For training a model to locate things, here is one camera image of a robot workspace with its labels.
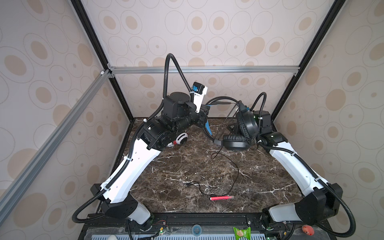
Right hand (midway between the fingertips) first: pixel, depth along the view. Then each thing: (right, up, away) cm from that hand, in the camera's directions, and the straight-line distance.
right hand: (228, 125), depth 77 cm
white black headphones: (-26, -8, +21) cm, 35 cm away
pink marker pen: (-3, -40, +4) cm, 40 cm away
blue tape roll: (-16, -51, -5) cm, 53 cm away
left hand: (-10, +6, -22) cm, 25 cm away
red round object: (+36, -49, -8) cm, 61 cm away
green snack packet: (+5, -51, -8) cm, 52 cm away
